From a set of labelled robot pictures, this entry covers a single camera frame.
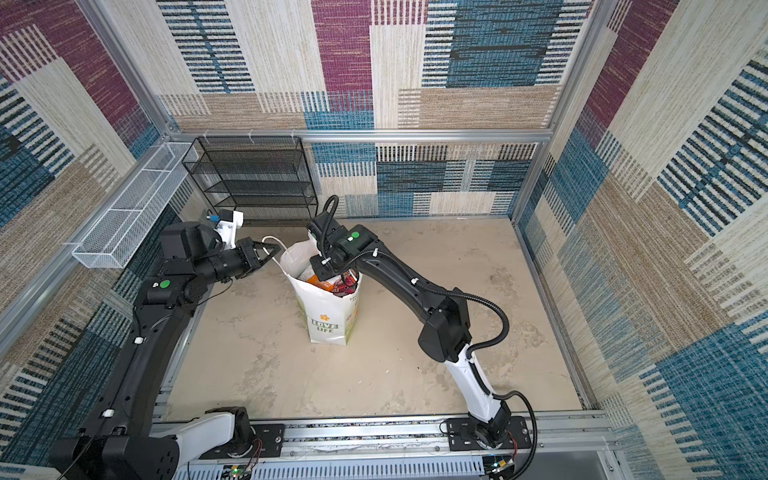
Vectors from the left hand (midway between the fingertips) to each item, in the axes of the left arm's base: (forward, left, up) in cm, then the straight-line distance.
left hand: (279, 243), depth 69 cm
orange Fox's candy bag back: (-3, -10, -13) cm, 17 cm away
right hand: (+2, -8, -15) cm, 17 cm away
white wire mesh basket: (+4, +39, -1) cm, 39 cm away
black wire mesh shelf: (+44, +18, -15) cm, 50 cm away
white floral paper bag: (-10, -10, -17) cm, 22 cm away
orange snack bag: (-5, -7, -9) cm, 12 cm away
